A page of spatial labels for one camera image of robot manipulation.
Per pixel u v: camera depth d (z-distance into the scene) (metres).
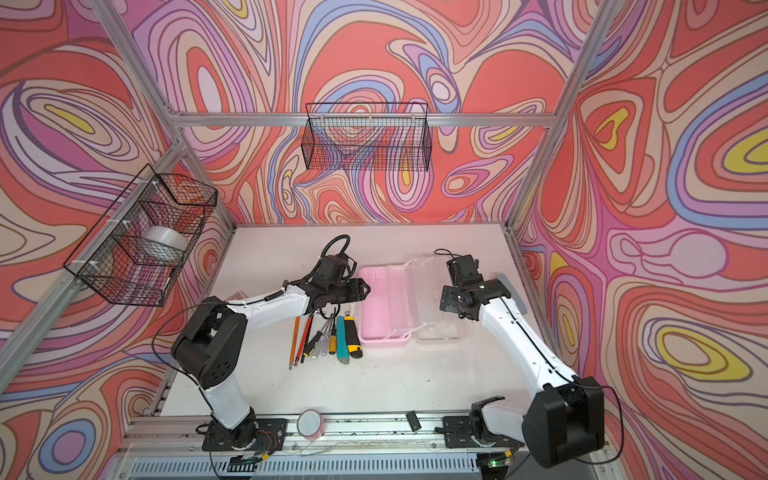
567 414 0.40
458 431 0.73
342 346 0.88
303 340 0.88
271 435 0.72
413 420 0.75
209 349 0.47
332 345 0.88
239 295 0.98
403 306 0.89
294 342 0.89
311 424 0.71
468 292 0.58
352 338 0.89
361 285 0.85
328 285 0.73
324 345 0.88
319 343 0.88
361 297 0.83
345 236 0.76
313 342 0.88
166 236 0.73
